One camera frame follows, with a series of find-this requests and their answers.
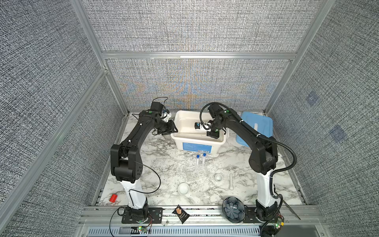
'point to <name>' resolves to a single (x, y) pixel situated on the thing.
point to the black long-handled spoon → (284, 201)
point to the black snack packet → (181, 215)
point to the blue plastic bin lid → (261, 124)
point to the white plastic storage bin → (190, 140)
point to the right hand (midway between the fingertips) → (209, 131)
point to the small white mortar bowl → (218, 177)
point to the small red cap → (113, 198)
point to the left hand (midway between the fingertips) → (175, 131)
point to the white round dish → (183, 188)
